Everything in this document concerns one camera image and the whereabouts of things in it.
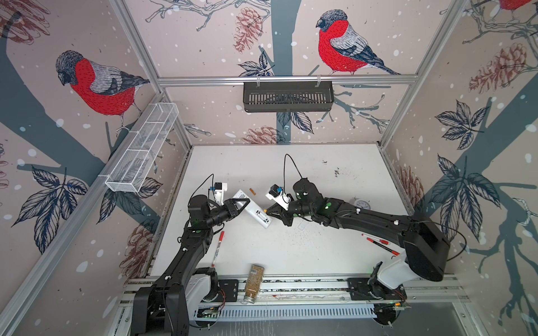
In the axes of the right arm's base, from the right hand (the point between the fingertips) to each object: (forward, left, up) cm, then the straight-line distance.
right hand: (267, 212), depth 77 cm
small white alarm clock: (+12, -42, -13) cm, 45 cm away
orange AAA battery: (+18, +10, -14) cm, 25 cm away
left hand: (+2, +7, +3) cm, 8 cm away
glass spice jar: (-22, +4, -11) cm, 25 cm away
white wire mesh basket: (+6, +46, +18) cm, 50 cm away
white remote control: (0, +3, -3) cm, 4 cm away
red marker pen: (-6, +20, -15) cm, 26 cm away
